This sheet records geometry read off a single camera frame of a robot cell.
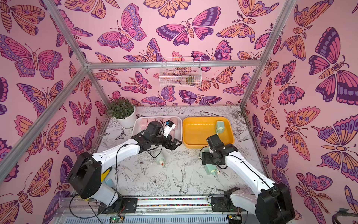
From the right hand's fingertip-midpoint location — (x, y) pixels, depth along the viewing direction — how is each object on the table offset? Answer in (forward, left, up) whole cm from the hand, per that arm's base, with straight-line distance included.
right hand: (207, 160), depth 83 cm
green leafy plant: (+31, +57, +12) cm, 66 cm away
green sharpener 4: (-5, -1, +1) cm, 5 cm away
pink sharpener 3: (+21, +19, -5) cm, 29 cm away
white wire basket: (+58, +17, +18) cm, 63 cm away
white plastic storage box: (+25, +49, -3) cm, 55 cm away
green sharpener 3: (+1, +2, +11) cm, 11 cm away
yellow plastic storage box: (+27, +5, -7) cm, 28 cm away
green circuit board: (-29, +48, -7) cm, 57 cm away
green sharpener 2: (0, +28, 0) cm, 28 cm away
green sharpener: (+25, -11, 0) cm, 27 cm away
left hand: (+10, +17, +8) cm, 21 cm away
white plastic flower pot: (+29, +55, -1) cm, 62 cm away
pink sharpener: (+26, +43, +1) cm, 50 cm away
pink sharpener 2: (+30, +40, 0) cm, 50 cm away
